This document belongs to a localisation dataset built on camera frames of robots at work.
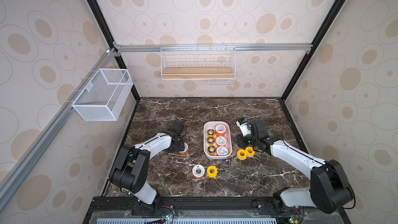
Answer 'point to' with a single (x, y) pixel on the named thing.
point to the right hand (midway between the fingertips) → (236, 138)
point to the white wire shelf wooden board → (198, 63)
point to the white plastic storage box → (208, 125)
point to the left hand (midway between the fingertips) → (182, 145)
